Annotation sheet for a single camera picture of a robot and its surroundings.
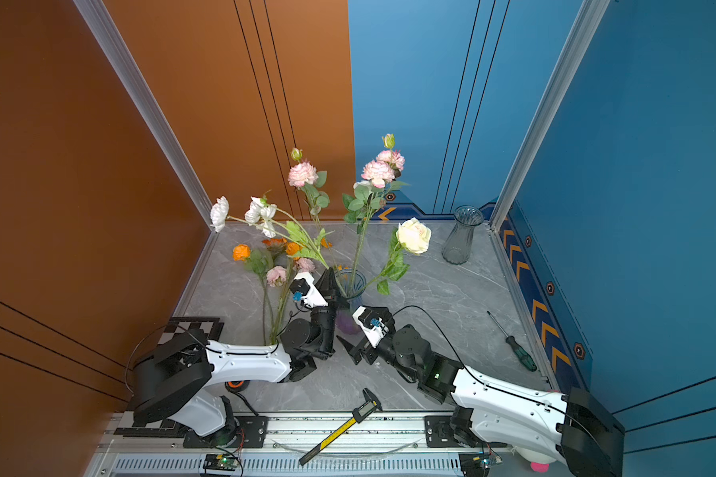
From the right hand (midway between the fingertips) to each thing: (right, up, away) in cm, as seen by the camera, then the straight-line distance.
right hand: (350, 322), depth 72 cm
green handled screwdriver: (+49, -12, +12) cm, 52 cm away
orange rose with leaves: (-35, +13, +33) cm, 50 cm away
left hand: (-4, +13, 0) cm, 13 cm away
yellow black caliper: (+2, -25, +3) cm, 25 cm away
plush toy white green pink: (+43, -32, -6) cm, 54 cm away
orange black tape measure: (-31, -19, +6) cm, 36 cm away
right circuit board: (+30, -33, -3) cm, 45 cm away
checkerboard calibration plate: (-43, -6, +16) cm, 46 cm away
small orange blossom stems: (-16, +18, +11) cm, 26 cm away
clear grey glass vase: (+35, +19, +29) cm, 49 cm away
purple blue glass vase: (0, +9, +9) cm, 12 cm away
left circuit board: (-31, -33, -1) cm, 46 cm away
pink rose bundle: (-26, +9, +27) cm, 38 cm away
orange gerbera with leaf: (-29, +19, +34) cm, 49 cm away
